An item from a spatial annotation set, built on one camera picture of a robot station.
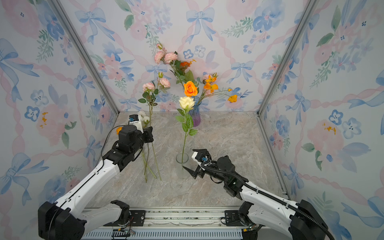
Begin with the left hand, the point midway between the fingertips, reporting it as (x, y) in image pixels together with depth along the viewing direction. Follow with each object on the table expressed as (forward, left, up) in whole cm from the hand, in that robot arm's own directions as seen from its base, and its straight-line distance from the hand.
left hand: (152, 126), depth 77 cm
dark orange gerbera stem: (+35, -18, +8) cm, 40 cm away
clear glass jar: (-14, -16, -10) cm, 23 cm away
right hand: (-15, -20, -5) cm, 25 cm away
